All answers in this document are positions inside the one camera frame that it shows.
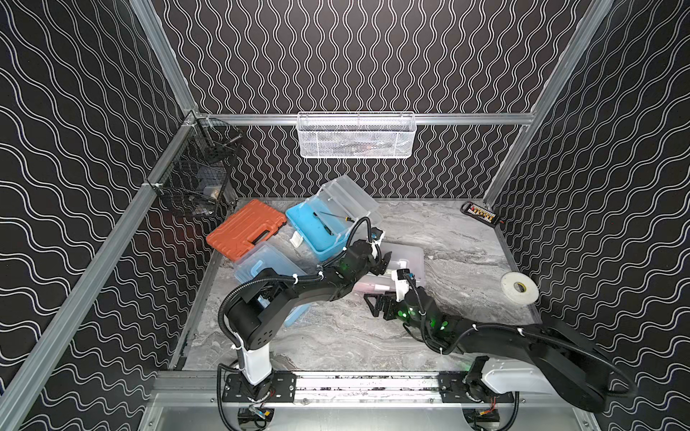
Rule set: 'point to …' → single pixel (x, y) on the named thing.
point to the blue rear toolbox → (327, 217)
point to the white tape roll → (519, 287)
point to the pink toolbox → (402, 257)
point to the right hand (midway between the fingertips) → (375, 294)
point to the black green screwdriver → (322, 224)
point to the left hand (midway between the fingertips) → (381, 247)
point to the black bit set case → (480, 213)
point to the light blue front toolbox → (266, 255)
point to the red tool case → (257, 223)
